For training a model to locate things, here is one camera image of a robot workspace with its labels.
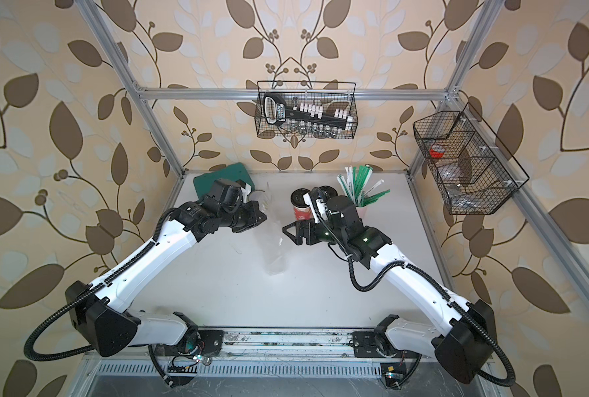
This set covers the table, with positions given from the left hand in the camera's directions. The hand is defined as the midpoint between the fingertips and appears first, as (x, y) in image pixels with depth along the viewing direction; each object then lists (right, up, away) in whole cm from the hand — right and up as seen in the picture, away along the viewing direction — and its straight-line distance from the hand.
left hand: (265, 213), depth 75 cm
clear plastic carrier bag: (+1, -7, 0) cm, 7 cm away
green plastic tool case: (-34, +11, +37) cm, 52 cm away
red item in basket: (+56, +20, +6) cm, 60 cm away
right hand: (+9, -4, -2) cm, 10 cm away
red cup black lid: (+11, +1, +15) cm, 18 cm away
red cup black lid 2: (+22, +7, +17) cm, 29 cm away
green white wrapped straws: (+32, +10, +21) cm, 39 cm away
